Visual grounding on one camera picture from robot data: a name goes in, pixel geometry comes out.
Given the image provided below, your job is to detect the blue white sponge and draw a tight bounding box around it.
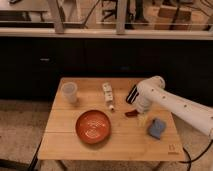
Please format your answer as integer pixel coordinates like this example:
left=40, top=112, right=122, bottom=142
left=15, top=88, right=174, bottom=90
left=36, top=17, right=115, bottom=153
left=148, top=119, right=166, bottom=139

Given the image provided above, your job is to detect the black striped rectangular block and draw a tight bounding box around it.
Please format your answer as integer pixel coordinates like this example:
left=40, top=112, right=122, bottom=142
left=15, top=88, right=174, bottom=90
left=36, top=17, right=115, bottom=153
left=126, top=85, right=138, bottom=104

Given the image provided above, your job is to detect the black cable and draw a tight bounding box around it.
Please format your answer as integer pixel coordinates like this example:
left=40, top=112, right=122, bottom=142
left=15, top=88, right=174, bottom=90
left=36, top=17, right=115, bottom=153
left=179, top=139, right=213, bottom=171

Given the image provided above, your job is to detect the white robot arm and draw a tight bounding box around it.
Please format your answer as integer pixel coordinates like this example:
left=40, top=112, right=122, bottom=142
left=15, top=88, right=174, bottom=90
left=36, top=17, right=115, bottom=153
left=134, top=76, right=213, bottom=140

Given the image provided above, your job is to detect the translucent plastic cup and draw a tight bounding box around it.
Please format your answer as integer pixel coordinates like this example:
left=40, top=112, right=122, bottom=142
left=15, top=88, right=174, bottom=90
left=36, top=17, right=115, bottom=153
left=61, top=82, right=78, bottom=103

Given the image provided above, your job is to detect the wooden folding table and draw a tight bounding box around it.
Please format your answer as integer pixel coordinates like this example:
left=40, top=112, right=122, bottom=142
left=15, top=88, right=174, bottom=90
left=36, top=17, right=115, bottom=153
left=38, top=77, right=184, bottom=161

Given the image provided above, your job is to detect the orange bowl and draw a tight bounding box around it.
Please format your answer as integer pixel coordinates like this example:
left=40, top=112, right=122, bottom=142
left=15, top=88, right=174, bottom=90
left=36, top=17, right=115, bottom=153
left=75, top=110, right=111, bottom=144

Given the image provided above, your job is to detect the translucent yellowish gripper finger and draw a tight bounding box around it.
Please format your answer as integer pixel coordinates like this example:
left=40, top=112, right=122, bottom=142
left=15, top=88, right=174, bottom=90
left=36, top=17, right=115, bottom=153
left=138, top=113, right=148, bottom=127

